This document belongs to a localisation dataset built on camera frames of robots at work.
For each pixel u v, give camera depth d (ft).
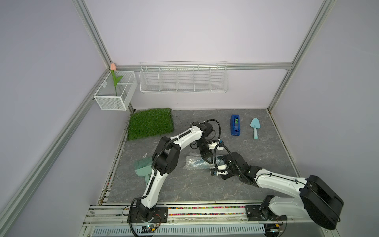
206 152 2.64
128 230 2.32
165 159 1.84
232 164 2.16
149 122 3.65
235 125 3.44
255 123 3.66
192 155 3.10
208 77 3.38
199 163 2.77
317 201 1.37
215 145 2.27
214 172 2.39
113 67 2.92
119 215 2.46
